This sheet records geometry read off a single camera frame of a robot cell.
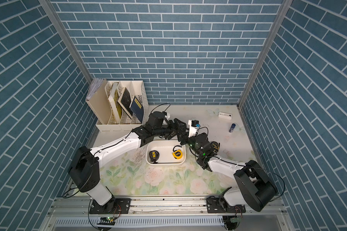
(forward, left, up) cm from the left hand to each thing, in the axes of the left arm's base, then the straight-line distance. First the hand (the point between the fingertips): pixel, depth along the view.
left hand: (187, 129), depth 78 cm
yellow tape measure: (-4, +5, -21) cm, 22 cm away
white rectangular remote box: (+28, -32, -20) cm, 47 cm away
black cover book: (+28, +42, -5) cm, 51 cm away
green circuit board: (-38, +40, -27) cm, 61 cm away
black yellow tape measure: (-6, +20, -20) cm, 29 cm away
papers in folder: (+30, +59, +6) cm, 67 cm away
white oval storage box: (-2, +13, -23) cm, 27 cm away
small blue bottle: (+14, -33, -15) cm, 39 cm away
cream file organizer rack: (+20, +56, -7) cm, 60 cm away
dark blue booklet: (+29, +35, -13) cm, 47 cm away
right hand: (+2, +4, -2) cm, 5 cm away
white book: (+21, +46, +1) cm, 51 cm away
